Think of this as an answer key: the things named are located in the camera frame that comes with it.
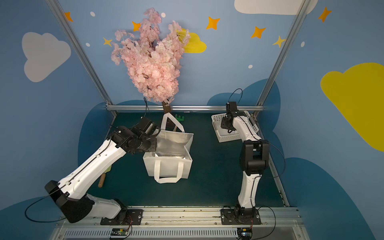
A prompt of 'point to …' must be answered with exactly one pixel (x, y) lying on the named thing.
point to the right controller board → (245, 233)
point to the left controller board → (117, 231)
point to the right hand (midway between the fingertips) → (228, 124)
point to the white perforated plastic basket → (222, 134)
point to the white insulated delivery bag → (173, 159)
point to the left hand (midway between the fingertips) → (152, 143)
